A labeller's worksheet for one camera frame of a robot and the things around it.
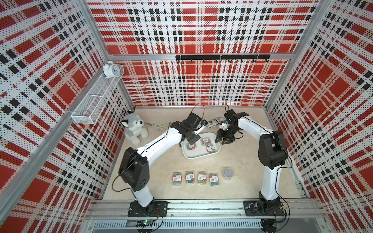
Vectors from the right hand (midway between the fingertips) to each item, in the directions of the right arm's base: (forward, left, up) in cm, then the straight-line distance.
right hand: (221, 141), depth 91 cm
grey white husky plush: (+6, +55, +4) cm, 56 cm away
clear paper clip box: (-22, +6, -6) cm, 23 cm away
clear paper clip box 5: (+3, +9, -6) cm, 11 cm away
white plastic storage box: (0, +10, -7) cm, 12 cm away
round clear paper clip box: (-19, -2, -5) cm, 20 cm away
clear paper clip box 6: (-3, +6, -5) cm, 9 cm away
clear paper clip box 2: (-21, +13, -5) cm, 25 cm away
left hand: (+1, +17, +7) cm, 19 cm away
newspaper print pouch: (+20, +2, -5) cm, 21 cm away
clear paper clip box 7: (-1, +20, -6) cm, 21 cm away
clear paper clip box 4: (-22, +27, -5) cm, 35 cm away
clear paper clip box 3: (-21, +20, -5) cm, 29 cm away
